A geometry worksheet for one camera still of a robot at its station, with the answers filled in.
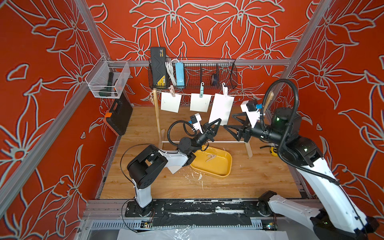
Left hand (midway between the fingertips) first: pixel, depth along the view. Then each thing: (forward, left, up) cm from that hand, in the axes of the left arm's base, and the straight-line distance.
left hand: (221, 120), depth 67 cm
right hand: (-7, -1, +8) cm, 11 cm away
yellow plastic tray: (-4, 0, -34) cm, 34 cm away
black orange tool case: (+18, +63, -20) cm, 69 cm away
